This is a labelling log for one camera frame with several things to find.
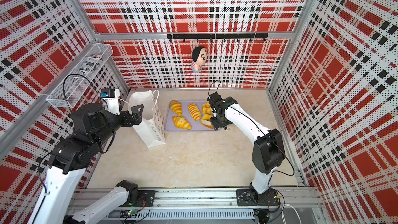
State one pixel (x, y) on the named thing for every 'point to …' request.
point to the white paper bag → (151, 130)
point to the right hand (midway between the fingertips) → (223, 123)
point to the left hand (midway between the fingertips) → (135, 107)
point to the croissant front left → (181, 122)
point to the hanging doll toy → (199, 56)
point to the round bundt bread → (206, 109)
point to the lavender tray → (189, 115)
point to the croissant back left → (176, 107)
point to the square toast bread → (205, 121)
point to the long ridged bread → (194, 111)
